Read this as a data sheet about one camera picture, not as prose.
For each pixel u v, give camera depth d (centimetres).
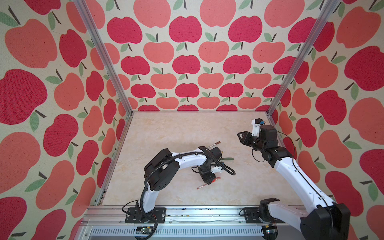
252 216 73
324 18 72
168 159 50
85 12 71
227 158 95
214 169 78
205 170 75
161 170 51
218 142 103
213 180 86
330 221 37
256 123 72
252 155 70
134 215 73
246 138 70
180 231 78
